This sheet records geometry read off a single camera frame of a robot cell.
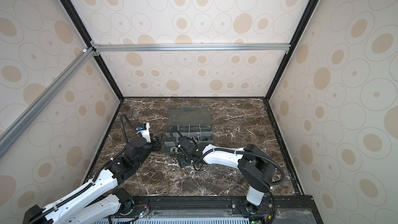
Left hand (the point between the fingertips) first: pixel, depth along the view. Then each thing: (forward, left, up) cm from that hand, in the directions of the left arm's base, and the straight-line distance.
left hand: (162, 132), depth 77 cm
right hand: (-8, -9, -16) cm, 20 cm away
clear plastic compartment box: (+21, -10, -21) cm, 32 cm away
